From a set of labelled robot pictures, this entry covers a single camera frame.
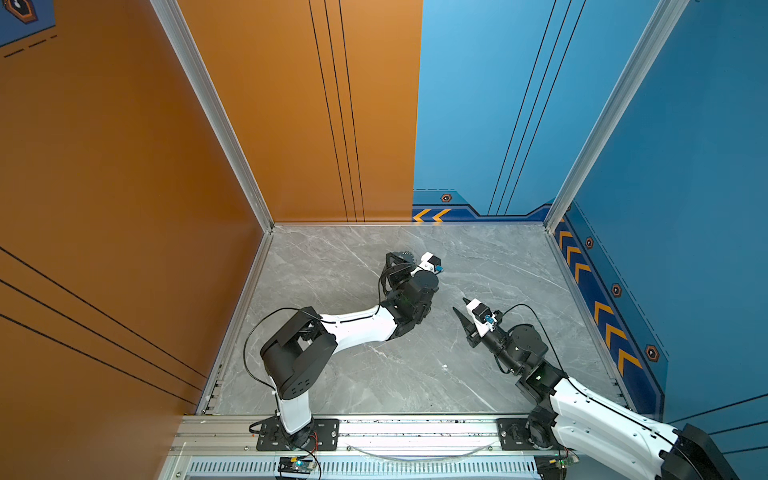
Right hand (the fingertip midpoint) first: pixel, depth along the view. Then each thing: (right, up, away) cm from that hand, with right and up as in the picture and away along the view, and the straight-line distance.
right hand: (459, 303), depth 76 cm
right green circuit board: (+23, -36, -7) cm, 43 cm away
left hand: (-19, +12, +5) cm, 23 cm away
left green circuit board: (-39, -37, -6) cm, 54 cm away
